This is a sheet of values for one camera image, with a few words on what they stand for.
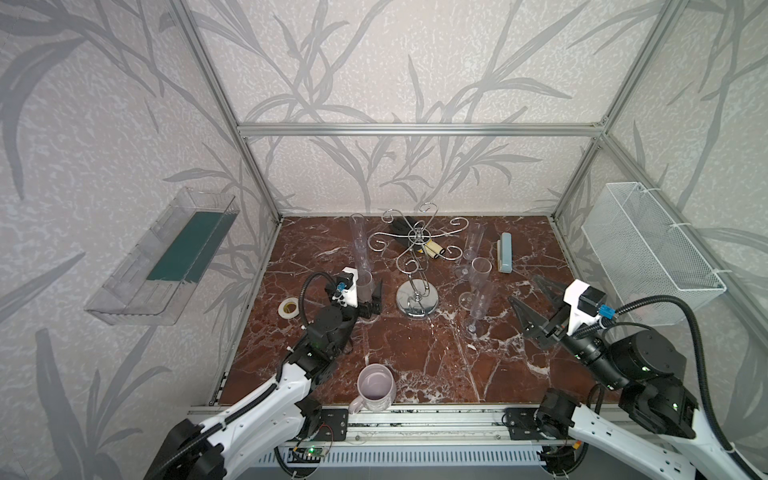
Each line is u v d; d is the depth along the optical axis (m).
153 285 0.64
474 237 0.87
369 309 0.68
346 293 0.64
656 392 0.40
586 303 0.42
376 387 0.78
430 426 0.75
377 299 0.69
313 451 0.71
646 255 0.64
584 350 0.47
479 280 0.88
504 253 1.04
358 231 0.90
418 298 0.95
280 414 0.51
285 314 0.93
